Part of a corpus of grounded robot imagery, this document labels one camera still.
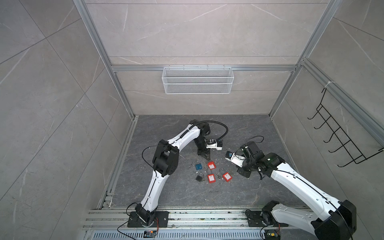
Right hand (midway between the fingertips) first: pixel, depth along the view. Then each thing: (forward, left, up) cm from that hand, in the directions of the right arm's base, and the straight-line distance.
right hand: (238, 162), depth 80 cm
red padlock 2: (-4, +15, -10) cm, 18 cm away
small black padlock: (-3, +21, -12) cm, 25 cm away
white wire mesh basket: (+53, +20, +18) cm, 60 cm away
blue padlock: (+3, +21, -11) cm, 24 cm away
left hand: (+8, +16, -5) cm, 19 cm away
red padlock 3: (-3, +5, -11) cm, 13 cm away
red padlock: (+3, +14, -8) cm, 16 cm away
